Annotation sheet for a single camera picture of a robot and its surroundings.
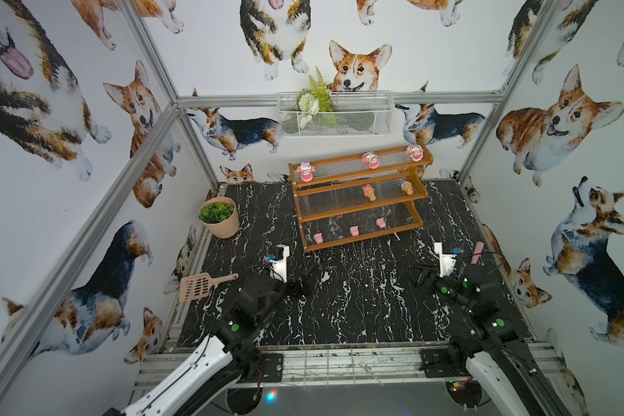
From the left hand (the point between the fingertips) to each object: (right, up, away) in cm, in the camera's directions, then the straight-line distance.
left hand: (307, 260), depth 74 cm
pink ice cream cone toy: (+21, +21, +21) cm, 36 cm away
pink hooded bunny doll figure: (-1, +27, +7) cm, 28 cm away
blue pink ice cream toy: (+35, +23, +22) cm, 47 cm away
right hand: (+29, -1, 0) cm, 29 cm away
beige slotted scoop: (-38, -12, +16) cm, 43 cm away
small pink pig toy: (+16, +6, +26) cm, 31 cm away
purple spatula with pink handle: (+62, -2, +23) cm, 66 cm away
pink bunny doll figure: (+20, +31, +11) cm, 39 cm away
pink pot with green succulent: (-33, +12, +18) cm, 39 cm away
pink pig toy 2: (+2, +3, +25) cm, 25 cm away
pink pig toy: (+27, +9, +29) cm, 41 cm away
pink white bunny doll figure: (+36, +34, +13) cm, 51 cm away
